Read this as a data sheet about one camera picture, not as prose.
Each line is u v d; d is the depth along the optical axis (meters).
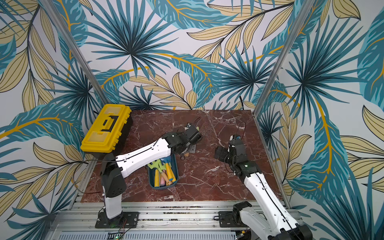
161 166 0.85
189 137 0.61
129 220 0.73
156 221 0.75
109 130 0.87
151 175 0.85
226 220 0.73
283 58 0.86
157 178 0.82
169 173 0.81
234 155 0.60
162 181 0.82
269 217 0.43
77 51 0.83
